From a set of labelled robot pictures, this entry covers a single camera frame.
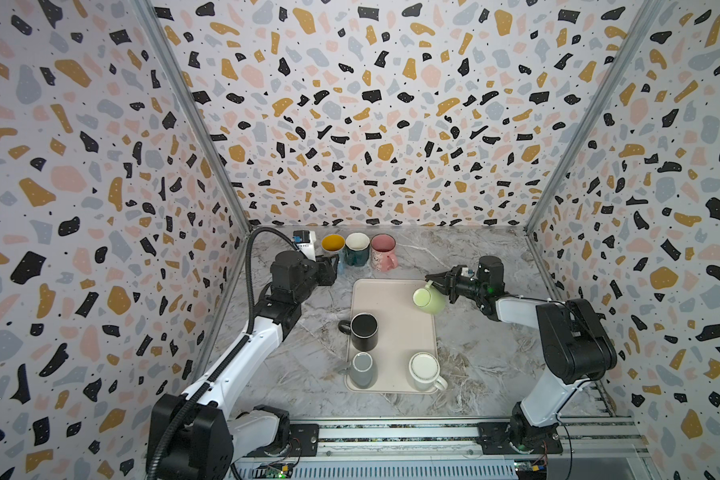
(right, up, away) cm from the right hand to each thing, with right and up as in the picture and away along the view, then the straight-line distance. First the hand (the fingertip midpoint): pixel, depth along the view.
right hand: (423, 271), depth 87 cm
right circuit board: (+23, -46, -16) cm, 54 cm away
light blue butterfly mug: (-29, +8, +18) cm, 35 cm away
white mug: (-1, -26, -9) cm, 27 cm away
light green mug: (+1, -8, -3) cm, 8 cm away
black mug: (-17, -16, -3) cm, 24 cm away
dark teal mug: (-20, +7, +14) cm, 26 cm away
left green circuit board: (-37, -47, -17) cm, 62 cm away
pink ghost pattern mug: (-11, +5, +13) cm, 18 cm away
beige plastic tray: (-5, -19, +5) cm, 20 cm away
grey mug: (-17, -25, -11) cm, 32 cm away
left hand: (-25, +6, -9) cm, 27 cm away
